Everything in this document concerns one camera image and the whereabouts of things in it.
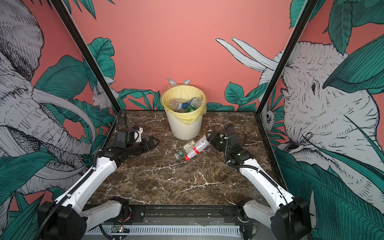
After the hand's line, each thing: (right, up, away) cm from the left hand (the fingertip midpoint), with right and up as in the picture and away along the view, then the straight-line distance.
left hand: (154, 141), depth 79 cm
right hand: (+27, +5, -3) cm, 28 cm away
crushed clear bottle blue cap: (+9, +22, +12) cm, 26 cm away
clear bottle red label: (+24, -3, -5) cm, 24 cm away
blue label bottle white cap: (+22, +23, +14) cm, 35 cm away
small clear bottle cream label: (+16, -6, +13) cm, 22 cm away
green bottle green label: (+19, +20, +19) cm, 33 cm away
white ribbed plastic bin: (+15, +5, +15) cm, 22 cm away
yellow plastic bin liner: (+17, +31, +19) cm, 40 cm away
